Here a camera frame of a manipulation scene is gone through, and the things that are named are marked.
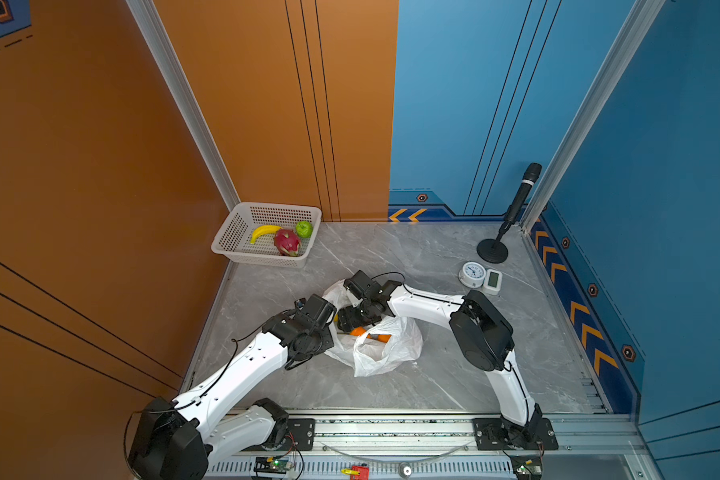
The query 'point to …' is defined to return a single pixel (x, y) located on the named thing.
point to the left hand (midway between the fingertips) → (326, 339)
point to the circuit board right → (527, 467)
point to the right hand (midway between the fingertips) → (346, 323)
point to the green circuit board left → (270, 465)
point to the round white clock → (472, 275)
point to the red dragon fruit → (287, 242)
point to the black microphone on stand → (495, 250)
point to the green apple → (304, 228)
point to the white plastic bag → (361, 353)
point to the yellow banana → (264, 229)
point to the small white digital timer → (492, 282)
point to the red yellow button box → (357, 472)
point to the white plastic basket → (233, 240)
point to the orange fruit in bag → (358, 331)
